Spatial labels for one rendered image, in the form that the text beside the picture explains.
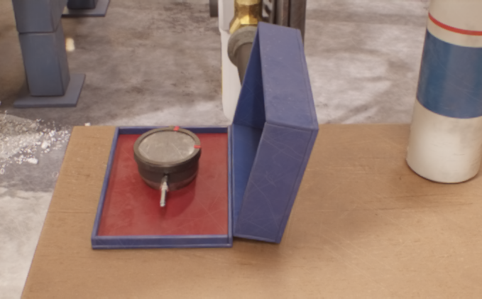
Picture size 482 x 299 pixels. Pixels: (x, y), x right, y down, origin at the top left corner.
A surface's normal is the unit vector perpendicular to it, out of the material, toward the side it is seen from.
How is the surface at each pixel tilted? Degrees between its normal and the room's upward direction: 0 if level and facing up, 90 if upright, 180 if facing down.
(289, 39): 13
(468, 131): 90
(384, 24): 0
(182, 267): 0
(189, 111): 0
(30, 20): 90
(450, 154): 90
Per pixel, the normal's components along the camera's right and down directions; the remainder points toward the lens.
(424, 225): 0.00, -0.82
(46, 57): 0.02, 0.57
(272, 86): 0.22, -0.80
